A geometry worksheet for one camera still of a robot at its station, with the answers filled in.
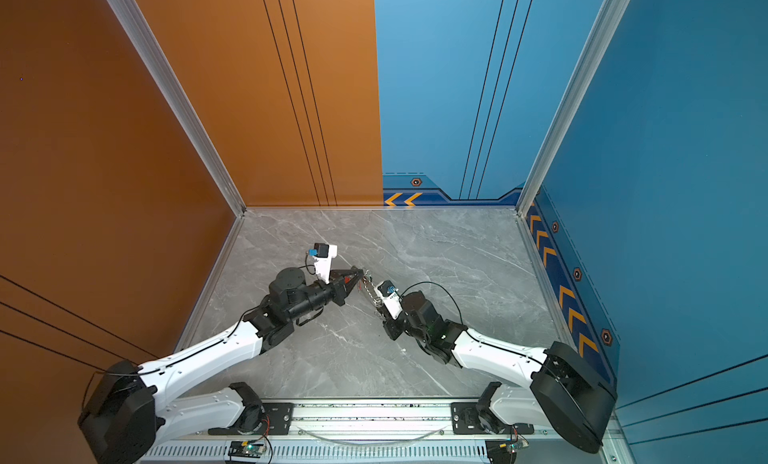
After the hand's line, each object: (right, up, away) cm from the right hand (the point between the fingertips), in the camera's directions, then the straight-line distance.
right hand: (377, 308), depth 81 cm
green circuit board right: (+30, -31, -11) cm, 45 cm away
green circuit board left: (-31, -31, -11) cm, 45 cm away
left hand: (-3, +11, -7) cm, 14 cm away
